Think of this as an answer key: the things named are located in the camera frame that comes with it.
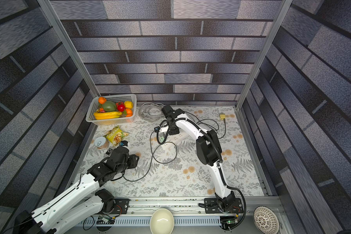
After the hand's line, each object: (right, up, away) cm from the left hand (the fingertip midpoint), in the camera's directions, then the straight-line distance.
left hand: (138, 157), depth 81 cm
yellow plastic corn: (-17, +34, +33) cm, 50 cm away
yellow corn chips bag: (-20, +11, +16) cm, 28 cm away
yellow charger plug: (+57, +24, +30) cm, 69 cm away
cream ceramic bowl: (+15, -28, -11) cm, 34 cm away
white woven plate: (+65, -27, -12) cm, 72 cm away
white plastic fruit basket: (-42, +32, +29) cm, 60 cm away
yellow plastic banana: (-29, +25, +22) cm, 44 cm away
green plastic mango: (-29, +32, +26) cm, 50 cm away
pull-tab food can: (-27, +6, +11) cm, 30 cm away
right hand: (+20, +17, +16) cm, 31 cm away
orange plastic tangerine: (-36, +37, +29) cm, 59 cm away
